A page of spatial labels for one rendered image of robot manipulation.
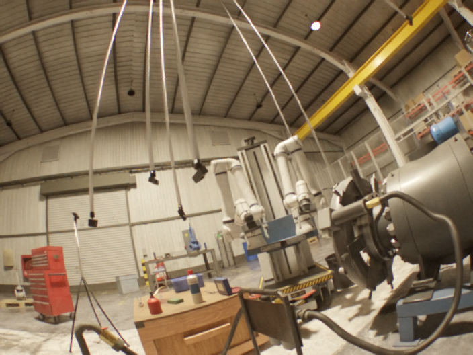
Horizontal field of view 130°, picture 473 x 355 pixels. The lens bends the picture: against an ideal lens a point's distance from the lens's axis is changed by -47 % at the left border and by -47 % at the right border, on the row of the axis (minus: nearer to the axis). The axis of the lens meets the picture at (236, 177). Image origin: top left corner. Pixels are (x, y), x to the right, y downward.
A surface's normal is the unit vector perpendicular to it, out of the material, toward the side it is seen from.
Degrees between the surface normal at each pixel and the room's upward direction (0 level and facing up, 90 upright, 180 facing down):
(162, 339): 90
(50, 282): 90
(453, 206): 89
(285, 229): 90
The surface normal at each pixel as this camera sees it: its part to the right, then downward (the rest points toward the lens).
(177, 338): 0.45, -0.40
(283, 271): -0.15, -0.28
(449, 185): -0.89, -0.22
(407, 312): -0.86, 0.07
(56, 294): 0.96, -0.29
